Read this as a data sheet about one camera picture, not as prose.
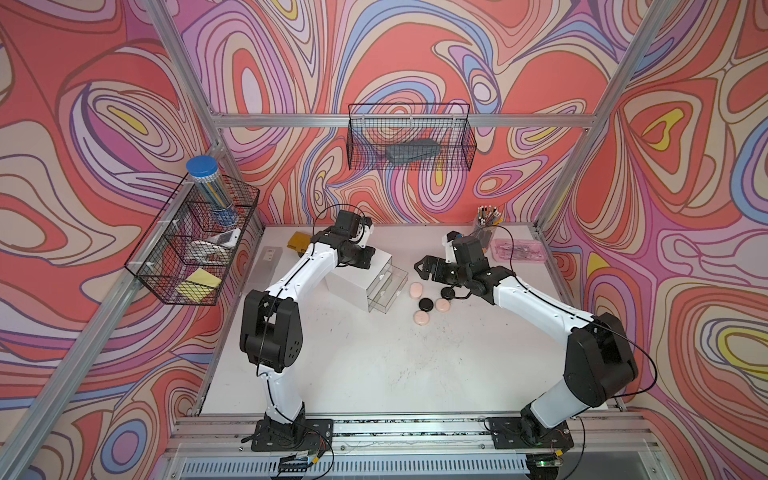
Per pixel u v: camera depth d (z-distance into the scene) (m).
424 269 0.79
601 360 0.44
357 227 0.75
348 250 0.67
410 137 0.97
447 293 0.98
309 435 0.72
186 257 0.75
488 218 1.02
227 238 0.74
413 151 0.88
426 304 0.96
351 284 0.86
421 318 0.93
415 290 0.99
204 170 0.70
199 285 0.63
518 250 1.11
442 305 0.96
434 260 0.77
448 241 0.80
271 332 0.49
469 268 0.66
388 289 1.01
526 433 0.66
